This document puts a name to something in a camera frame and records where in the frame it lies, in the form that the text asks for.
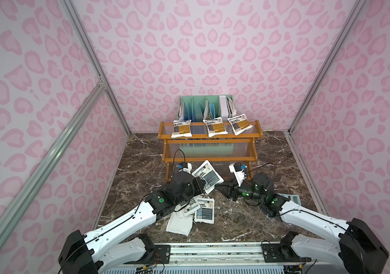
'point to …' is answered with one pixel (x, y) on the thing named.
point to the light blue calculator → (295, 198)
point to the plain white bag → (178, 223)
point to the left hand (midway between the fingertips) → (208, 180)
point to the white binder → (224, 108)
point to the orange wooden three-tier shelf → (219, 150)
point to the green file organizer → (198, 108)
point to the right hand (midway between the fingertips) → (216, 186)
